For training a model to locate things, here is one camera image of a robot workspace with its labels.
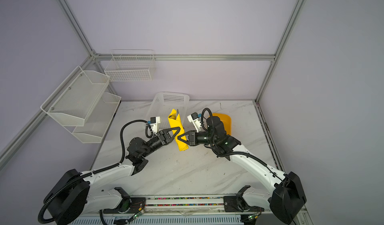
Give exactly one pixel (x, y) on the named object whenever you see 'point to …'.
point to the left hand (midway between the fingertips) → (180, 129)
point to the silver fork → (177, 112)
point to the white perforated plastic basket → (163, 104)
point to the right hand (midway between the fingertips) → (177, 139)
